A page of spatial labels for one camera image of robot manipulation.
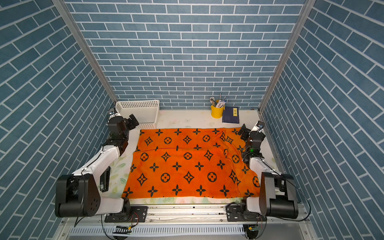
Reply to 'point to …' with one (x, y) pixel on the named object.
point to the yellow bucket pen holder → (217, 112)
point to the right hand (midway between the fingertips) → (252, 127)
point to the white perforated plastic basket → (146, 112)
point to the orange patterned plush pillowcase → (191, 162)
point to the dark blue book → (231, 115)
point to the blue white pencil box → (221, 104)
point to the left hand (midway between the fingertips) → (130, 116)
